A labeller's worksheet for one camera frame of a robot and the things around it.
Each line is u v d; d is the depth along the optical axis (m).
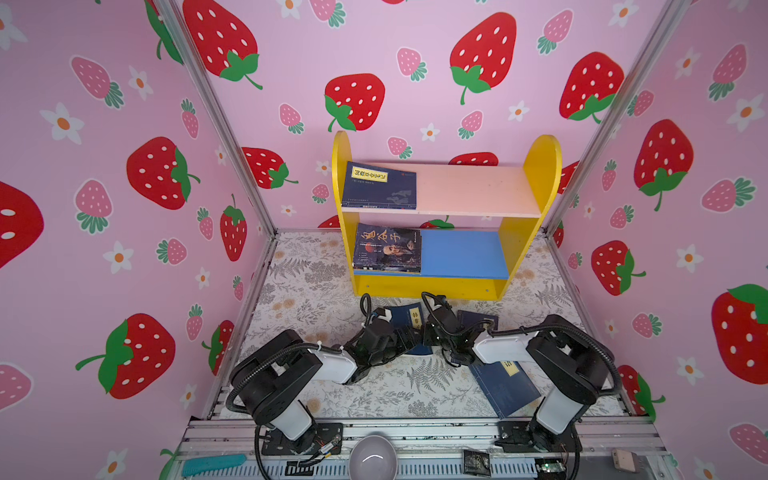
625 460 0.69
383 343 0.71
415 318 0.95
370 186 0.73
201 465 0.70
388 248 0.91
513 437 0.73
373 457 0.70
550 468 0.70
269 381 0.45
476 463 0.69
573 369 0.46
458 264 0.93
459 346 0.71
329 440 0.72
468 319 0.96
